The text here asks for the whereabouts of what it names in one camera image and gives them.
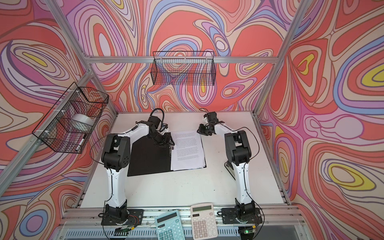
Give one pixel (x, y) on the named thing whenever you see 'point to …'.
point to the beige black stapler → (229, 168)
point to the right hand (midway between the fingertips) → (200, 133)
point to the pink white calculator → (203, 222)
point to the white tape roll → (82, 120)
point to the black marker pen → (79, 145)
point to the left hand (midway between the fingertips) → (171, 143)
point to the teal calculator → (169, 226)
